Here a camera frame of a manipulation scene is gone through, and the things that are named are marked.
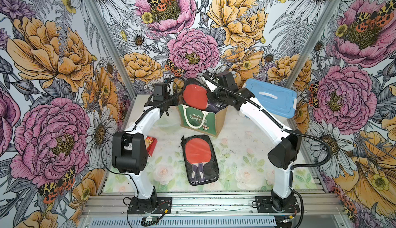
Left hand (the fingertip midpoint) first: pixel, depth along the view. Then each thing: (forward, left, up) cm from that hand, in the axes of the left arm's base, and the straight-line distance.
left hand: (177, 100), depth 93 cm
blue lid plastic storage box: (-1, -62, -1) cm, 62 cm away
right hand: (-4, -18, +10) cm, 21 cm away
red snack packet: (-21, +15, -16) cm, 30 cm away
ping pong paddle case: (-7, -11, +10) cm, 16 cm away
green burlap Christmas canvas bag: (-14, -15, -2) cm, 21 cm away
